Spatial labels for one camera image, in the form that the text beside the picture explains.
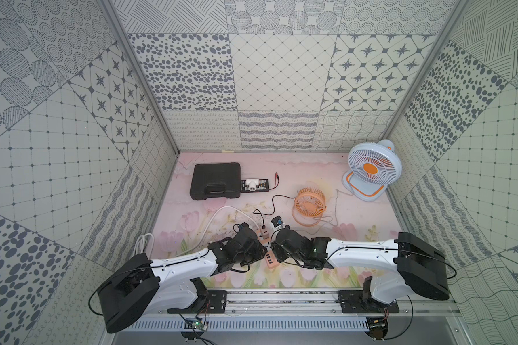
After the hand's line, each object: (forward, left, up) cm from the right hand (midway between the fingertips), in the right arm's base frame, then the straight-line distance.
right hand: (275, 244), depth 82 cm
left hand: (-1, +3, 0) cm, 3 cm away
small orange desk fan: (+16, -15, +3) cm, 22 cm away
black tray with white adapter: (+29, +10, 0) cm, 31 cm away
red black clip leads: (+38, -1, -5) cm, 38 cm away
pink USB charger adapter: (+5, +4, -1) cm, 6 cm away
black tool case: (+29, +28, +3) cm, 41 cm away
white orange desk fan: (+27, -40, +16) cm, 51 cm away
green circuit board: (-26, +25, -5) cm, 36 cm away
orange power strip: (-4, +2, -2) cm, 5 cm away
